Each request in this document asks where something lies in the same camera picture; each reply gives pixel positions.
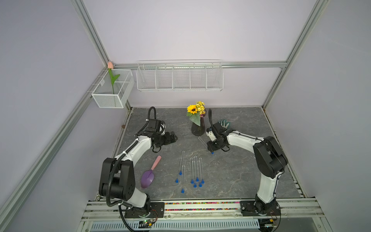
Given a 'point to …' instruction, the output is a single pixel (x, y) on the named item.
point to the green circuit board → (145, 224)
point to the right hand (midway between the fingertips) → (211, 145)
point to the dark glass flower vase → (197, 130)
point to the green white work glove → (225, 123)
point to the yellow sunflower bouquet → (195, 111)
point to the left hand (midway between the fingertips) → (172, 140)
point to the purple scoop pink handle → (148, 177)
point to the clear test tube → (202, 141)
